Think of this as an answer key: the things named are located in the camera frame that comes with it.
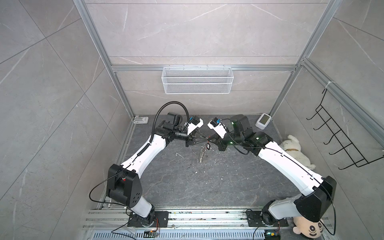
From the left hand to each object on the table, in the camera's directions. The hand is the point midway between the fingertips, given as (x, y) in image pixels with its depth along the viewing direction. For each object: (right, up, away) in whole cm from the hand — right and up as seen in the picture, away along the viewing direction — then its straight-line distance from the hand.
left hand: (205, 135), depth 74 cm
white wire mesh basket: (-3, +37, +27) cm, 46 cm away
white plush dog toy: (+56, -8, +17) cm, 59 cm away
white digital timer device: (+47, +9, +37) cm, 60 cm away
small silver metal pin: (-18, -14, +24) cm, 33 cm away
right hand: (+2, -1, 0) cm, 2 cm away
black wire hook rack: (+61, -9, -15) cm, 63 cm away
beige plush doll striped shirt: (+45, -41, -9) cm, 62 cm away
